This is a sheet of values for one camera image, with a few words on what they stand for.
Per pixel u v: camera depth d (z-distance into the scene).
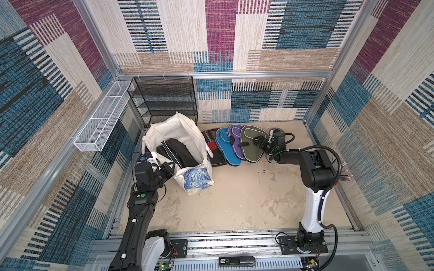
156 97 1.07
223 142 1.02
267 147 0.93
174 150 0.89
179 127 0.90
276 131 0.96
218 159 0.97
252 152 0.98
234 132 1.05
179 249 0.73
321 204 0.58
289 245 0.73
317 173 0.56
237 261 0.67
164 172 0.69
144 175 0.58
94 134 0.71
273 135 0.87
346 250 0.74
